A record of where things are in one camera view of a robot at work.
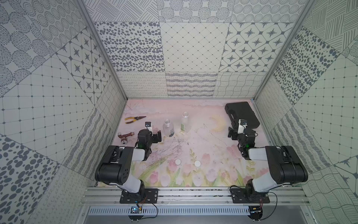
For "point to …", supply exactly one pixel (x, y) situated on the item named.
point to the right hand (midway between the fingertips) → (236, 128)
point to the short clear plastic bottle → (168, 130)
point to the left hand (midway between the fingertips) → (152, 129)
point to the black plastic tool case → (241, 110)
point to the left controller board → (135, 209)
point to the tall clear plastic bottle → (185, 122)
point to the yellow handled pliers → (135, 119)
